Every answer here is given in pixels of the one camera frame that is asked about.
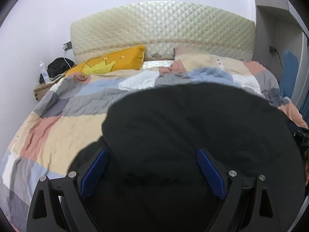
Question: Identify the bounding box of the beige patterned pillow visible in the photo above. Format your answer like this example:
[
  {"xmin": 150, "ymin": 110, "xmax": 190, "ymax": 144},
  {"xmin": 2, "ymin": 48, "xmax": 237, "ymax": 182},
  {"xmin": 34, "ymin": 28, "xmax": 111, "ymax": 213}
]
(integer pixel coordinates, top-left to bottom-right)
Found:
[{"xmin": 173, "ymin": 46, "xmax": 214, "ymax": 61}]

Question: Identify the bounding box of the grey built-in wardrobe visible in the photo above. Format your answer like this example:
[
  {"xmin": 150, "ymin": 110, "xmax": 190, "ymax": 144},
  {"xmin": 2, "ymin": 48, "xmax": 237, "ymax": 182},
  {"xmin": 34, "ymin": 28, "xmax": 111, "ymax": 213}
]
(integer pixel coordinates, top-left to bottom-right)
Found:
[{"xmin": 252, "ymin": 0, "xmax": 308, "ymax": 109}]

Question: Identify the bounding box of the black bag on nightstand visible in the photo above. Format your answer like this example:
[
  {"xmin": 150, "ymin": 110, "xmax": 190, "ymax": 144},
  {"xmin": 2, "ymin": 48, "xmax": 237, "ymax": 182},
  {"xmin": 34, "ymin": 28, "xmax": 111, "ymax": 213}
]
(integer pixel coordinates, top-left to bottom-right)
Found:
[{"xmin": 39, "ymin": 57, "xmax": 75, "ymax": 84}]

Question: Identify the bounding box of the wooden nightstand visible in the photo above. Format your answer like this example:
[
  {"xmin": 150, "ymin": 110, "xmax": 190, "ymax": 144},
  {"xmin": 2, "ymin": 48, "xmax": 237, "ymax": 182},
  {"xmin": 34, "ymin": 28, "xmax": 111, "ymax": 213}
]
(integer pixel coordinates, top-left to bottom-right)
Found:
[{"xmin": 34, "ymin": 82, "xmax": 57, "ymax": 102}]

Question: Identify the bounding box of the black wall socket right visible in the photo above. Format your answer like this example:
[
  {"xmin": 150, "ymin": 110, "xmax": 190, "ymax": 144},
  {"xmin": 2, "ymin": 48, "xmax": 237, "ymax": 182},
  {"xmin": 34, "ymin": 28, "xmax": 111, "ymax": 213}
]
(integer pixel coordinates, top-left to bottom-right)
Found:
[{"xmin": 269, "ymin": 46, "xmax": 277, "ymax": 54}]

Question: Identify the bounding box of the black puffer jacket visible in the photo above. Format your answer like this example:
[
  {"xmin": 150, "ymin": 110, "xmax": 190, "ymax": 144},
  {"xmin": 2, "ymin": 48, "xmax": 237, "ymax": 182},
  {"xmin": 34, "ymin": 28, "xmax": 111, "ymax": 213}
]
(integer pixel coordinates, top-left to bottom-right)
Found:
[{"xmin": 69, "ymin": 83, "xmax": 308, "ymax": 231}]

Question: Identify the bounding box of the patchwork pastel quilt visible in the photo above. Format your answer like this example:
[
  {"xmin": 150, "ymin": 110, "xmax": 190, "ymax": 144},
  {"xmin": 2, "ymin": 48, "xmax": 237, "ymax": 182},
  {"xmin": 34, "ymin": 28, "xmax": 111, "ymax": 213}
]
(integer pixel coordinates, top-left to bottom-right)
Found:
[{"xmin": 1, "ymin": 53, "xmax": 306, "ymax": 231}]

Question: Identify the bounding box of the grey wall socket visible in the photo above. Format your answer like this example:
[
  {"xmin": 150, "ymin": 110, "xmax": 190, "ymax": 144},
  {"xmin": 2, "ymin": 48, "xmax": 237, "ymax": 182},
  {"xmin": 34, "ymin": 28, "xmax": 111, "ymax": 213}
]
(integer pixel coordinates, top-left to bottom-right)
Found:
[{"xmin": 63, "ymin": 41, "xmax": 72, "ymax": 51}]

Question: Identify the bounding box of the blue upright cushion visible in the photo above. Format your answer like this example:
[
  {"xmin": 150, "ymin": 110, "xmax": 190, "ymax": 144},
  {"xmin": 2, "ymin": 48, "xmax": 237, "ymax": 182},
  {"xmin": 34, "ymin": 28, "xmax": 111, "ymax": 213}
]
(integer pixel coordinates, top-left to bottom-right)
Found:
[{"xmin": 279, "ymin": 50, "xmax": 299, "ymax": 98}]

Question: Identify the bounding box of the cream quilted headboard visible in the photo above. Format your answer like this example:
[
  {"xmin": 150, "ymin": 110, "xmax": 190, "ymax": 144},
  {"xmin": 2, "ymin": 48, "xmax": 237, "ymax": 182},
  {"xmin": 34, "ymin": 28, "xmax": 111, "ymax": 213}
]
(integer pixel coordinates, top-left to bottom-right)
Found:
[{"xmin": 70, "ymin": 1, "xmax": 256, "ymax": 63}]

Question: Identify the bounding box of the white spray bottle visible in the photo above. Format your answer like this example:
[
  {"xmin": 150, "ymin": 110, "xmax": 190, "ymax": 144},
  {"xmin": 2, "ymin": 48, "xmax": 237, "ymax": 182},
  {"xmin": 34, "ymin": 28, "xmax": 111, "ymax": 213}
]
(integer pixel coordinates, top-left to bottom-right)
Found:
[{"xmin": 39, "ymin": 62, "xmax": 51, "ymax": 84}]

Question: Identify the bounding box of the yellow crown pillow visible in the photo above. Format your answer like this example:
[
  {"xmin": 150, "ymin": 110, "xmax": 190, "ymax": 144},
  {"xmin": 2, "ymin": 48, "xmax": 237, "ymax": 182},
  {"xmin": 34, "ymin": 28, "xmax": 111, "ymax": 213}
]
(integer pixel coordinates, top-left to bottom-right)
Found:
[{"xmin": 65, "ymin": 45, "xmax": 146, "ymax": 77}]

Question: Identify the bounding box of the white charging cable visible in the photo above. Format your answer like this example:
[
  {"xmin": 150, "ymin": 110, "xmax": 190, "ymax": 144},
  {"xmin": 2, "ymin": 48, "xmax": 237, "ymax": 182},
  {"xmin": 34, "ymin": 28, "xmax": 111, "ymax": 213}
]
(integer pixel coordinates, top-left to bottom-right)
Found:
[{"xmin": 51, "ymin": 57, "xmax": 76, "ymax": 80}]

